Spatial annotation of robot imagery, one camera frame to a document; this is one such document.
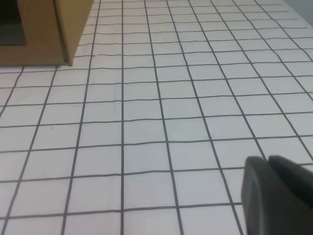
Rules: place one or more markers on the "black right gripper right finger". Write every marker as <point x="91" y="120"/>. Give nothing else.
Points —
<point x="294" y="205"/>

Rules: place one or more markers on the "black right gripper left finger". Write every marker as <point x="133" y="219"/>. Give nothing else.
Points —
<point x="256" y="177"/>

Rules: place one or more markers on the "white grid tablecloth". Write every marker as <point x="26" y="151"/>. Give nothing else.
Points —
<point x="148" y="132"/>

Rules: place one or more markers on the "brown cardboard shoebox cabinet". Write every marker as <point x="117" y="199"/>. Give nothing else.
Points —
<point x="41" y="32"/>

